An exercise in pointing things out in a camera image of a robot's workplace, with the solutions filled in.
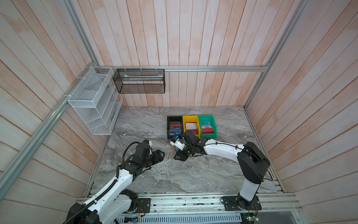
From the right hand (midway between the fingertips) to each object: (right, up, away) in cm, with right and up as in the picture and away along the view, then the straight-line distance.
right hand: (176, 156), depth 86 cm
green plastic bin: (+25, +25, +18) cm, 39 cm away
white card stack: (+12, +18, +22) cm, 31 cm away
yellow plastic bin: (+12, +24, +19) cm, 33 cm away
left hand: (-9, 0, -4) cm, 10 cm away
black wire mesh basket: (-27, +53, +17) cm, 62 cm away
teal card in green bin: (+23, +20, +21) cm, 37 cm away
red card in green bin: (+24, +15, +19) cm, 34 cm away
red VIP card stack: (+15, +15, +18) cm, 27 cm away
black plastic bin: (-1, +18, +18) cm, 25 cm away
